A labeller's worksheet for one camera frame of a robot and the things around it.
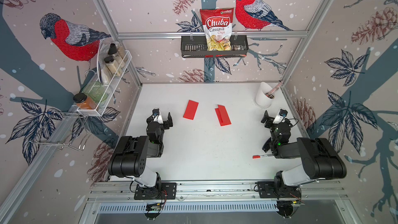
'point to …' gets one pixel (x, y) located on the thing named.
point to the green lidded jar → (96, 90)
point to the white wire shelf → (109, 81)
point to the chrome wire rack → (65, 130)
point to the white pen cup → (261, 100)
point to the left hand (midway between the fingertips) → (163, 110)
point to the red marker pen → (258, 156)
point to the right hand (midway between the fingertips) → (273, 111)
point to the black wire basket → (195, 46)
